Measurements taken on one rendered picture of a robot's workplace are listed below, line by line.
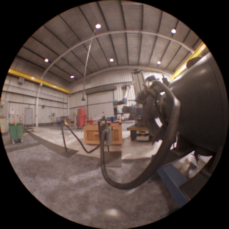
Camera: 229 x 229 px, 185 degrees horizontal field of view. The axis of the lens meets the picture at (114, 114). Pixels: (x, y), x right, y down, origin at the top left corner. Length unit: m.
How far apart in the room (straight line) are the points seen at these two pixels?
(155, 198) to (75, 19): 8.87
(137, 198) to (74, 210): 0.44
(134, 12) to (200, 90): 7.82
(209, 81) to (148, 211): 0.71
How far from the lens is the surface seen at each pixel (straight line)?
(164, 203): 0.65
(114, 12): 7.94
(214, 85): 0.37
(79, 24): 8.32
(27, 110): 10.27
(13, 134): 2.65
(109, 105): 9.48
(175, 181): 0.44
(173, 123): 0.18
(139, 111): 1.71
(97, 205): 0.62
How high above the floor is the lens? 0.58
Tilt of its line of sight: 2 degrees up
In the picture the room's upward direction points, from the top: 4 degrees counter-clockwise
